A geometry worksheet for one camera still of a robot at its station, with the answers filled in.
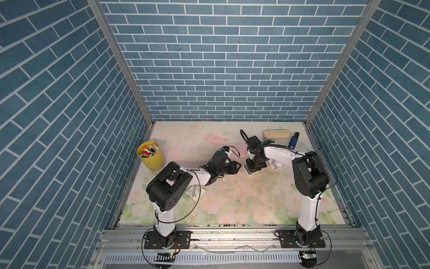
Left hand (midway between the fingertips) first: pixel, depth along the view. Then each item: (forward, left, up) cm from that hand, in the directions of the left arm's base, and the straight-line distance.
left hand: (242, 167), depth 91 cm
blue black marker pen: (+23, -37, -5) cm, 44 cm away
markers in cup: (+8, +52, +4) cm, 53 cm away
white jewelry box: (-13, +25, -3) cm, 28 cm away
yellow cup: (0, +47, +4) cm, 47 cm away
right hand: (+1, -6, -5) cm, 8 cm away
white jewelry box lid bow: (-12, -9, +23) cm, 27 cm away
